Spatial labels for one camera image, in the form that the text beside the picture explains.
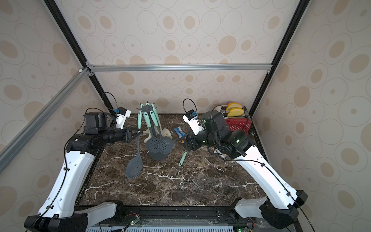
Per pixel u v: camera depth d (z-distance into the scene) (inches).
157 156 37.5
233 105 38.4
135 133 26.2
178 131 42.0
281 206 14.7
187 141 21.1
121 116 23.6
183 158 37.1
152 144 34.1
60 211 14.5
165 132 35.8
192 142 20.6
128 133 22.8
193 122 21.0
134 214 28.8
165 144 33.7
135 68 72.5
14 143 20.9
